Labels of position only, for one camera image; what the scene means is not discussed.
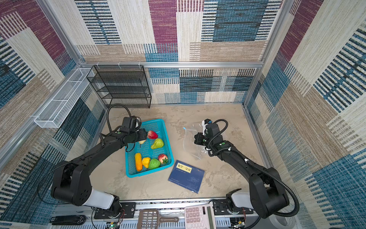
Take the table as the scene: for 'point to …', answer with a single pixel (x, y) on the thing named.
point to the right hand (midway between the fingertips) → (194, 138)
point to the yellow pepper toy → (145, 161)
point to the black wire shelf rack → (121, 84)
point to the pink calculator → (200, 216)
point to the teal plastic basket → (159, 126)
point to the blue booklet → (187, 176)
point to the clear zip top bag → (198, 150)
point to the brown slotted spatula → (149, 219)
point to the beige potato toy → (142, 141)
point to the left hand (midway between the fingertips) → (144, 132)
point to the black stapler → (68, 220)
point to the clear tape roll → (290, 222)
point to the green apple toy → (154, 163)
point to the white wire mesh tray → (53, 114)
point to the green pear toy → (158, 143)
